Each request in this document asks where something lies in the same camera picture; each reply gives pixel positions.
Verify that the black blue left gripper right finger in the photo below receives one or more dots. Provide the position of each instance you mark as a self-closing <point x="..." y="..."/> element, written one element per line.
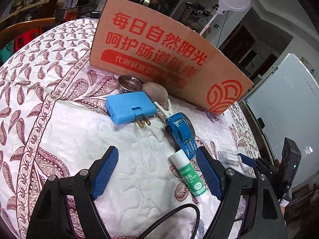
<point x="262" y="217"/>

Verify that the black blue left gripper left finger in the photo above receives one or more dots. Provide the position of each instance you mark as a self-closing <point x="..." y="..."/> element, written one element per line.
<point x="51" y="217"/>

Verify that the small clear plastic box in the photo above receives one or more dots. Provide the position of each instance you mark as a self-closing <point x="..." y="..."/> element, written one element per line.
<point x="230" y="160"/>

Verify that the grey brown stone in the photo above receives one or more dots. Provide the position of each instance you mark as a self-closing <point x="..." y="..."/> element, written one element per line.
<point x="156" y="92"/>

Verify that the blue plug adapter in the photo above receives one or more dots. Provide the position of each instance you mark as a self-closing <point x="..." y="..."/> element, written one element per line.
<point x="130" y="107"/>

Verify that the person in black jacket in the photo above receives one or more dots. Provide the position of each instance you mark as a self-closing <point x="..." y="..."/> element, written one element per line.
<point x="157" y="5"/>

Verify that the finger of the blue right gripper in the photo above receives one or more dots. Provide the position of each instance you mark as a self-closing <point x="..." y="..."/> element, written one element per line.
<point x="247" y="161"/>

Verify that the whiteboard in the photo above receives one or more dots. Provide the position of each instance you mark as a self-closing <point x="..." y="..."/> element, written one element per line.
<point x="287" y="103"/>

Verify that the green white glue stick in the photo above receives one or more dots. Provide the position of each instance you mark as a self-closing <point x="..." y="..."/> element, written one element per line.
<point x="191" y="183"/>

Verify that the brown cardboard box red print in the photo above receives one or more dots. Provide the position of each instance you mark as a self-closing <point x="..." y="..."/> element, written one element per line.
<point x="135" y="40"/>

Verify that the patterned quilt bedspread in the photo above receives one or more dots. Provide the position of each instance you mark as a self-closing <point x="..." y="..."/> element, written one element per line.
<point x="54" y="122"/>

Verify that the white plastic clip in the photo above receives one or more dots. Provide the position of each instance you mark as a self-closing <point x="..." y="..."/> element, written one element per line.
<point x="164" y="112"/>

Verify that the blue toy car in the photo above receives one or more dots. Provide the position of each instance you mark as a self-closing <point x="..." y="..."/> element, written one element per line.
<point x="181" y="129"/>

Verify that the round metal strainer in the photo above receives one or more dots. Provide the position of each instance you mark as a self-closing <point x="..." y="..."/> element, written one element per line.
<point x="128" y="83"/>

